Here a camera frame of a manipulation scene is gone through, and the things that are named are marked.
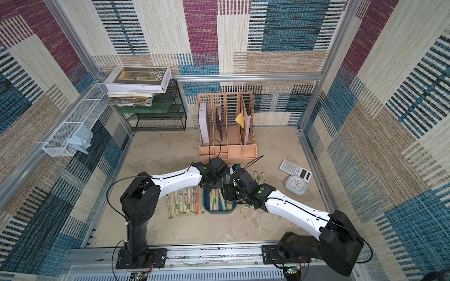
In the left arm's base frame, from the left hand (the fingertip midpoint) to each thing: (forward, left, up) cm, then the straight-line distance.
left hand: (217, 183), depth 93 cm
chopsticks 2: (-8, +15, -2) cm, 17 cm away
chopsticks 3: (-8, +18, -2) cm, 20 cm away
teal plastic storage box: (-10, +1, -1) cm, 10 cm away
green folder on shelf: (+34, +33, +24) cm, 53 cm away
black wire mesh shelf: (+46, +28, +5) cm, 54 cm away
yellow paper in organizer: (+23, -13, +24) cm, 36 cm away
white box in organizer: (+28, +7, +17) cm, 34 cm away
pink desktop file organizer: (+32, -5, +11) cm, 34 cm away
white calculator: (+8, -44, -1) cm, 45 cm away
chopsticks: (-7, +12, -2) cm, 14 cm away
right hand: (-7, -5, +8) cm, 12 cm away
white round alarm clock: (-2, -41, 0) cm, 41 cm away
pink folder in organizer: (+20, -16, +25) cm, 36 cm away
